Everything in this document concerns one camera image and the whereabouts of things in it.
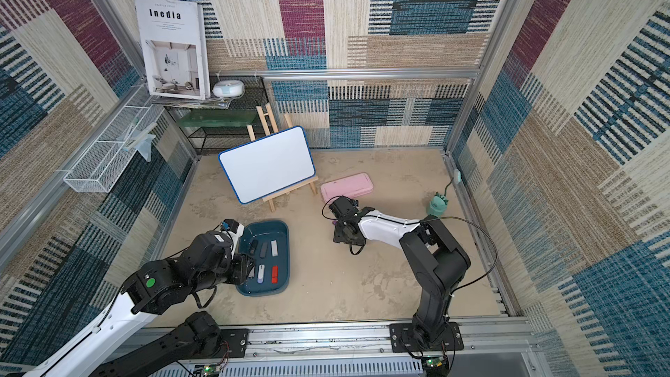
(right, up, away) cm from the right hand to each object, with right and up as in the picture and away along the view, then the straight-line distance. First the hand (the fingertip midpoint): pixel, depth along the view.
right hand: (343, 234), depth 94 cm
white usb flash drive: (-24, -4, -2) cm, 24 cm away
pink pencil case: (+3, +17, +11) cm, 21 cm away
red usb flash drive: (-22, -11, -9) cm, 26 cm away
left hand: (-25, -2, -23) cm, 34 cm away
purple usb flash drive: (-3, +4, +3) cm, 6 cm away
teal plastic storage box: (-26, -2, -1) cm, 26 cm away
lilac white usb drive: (-26, -11, -9) cm, 30 cm away
